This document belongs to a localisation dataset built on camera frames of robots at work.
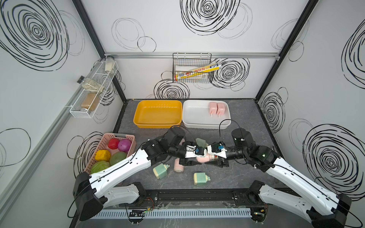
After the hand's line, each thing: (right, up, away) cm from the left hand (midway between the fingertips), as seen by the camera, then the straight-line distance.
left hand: (200, 154), depth 67 cm
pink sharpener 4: (-11, -11, +10) cm, 19 cm away
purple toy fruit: (-44, 0, +20) cm, 49 cm away
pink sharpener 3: (+2, -1, -5) cm, 5 cm away
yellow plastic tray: (-28, +18, +44) cm, 55 cm away
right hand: (+2, 0, -2) cm, 3 cm away
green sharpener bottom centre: (+1, -15, +6) cm, 16 cm away
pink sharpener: (+14, +23, +38) cm, 47 cm away
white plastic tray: (+2, +18, +41) cm, 45 cm away
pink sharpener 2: (+19, +22, +38) cm, 48 cm away
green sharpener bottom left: (-20, -12, +9) cm, 25 cm away
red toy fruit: (-53, 0, +22) cm, 57 cm away
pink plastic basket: (-59, -1, +22) cm, 63 cm away
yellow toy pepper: (-56, -5, +15) cm, 58 cm away
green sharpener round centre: (+3, +1, +20) cm, 21 cm away
